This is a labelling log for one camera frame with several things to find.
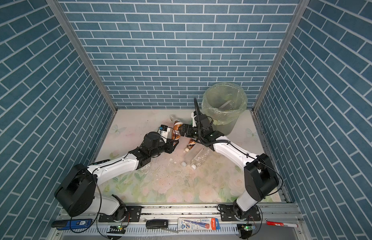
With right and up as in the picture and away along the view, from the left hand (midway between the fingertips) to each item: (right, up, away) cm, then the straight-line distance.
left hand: (177, 141), depth 85 cm
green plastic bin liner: (+31, +25, +20) cm, 45 cm away
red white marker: (+52, -38, -14) cm, 65 cm away
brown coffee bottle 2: (-1, +5, -2) cm, 5 cm away
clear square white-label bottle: (-6, +14, +29) cm, 33 cm away
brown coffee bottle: (+8, -4, +12) cm, 14 cm away
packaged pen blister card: (+12, -38, -14) cm, 42 cm away
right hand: (+3, +8, 0) cm, 9 cm away
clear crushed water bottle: (+14, -11, +5) cm, 18 cm away
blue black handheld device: (-45, -36, -17) cm, 60 cm away
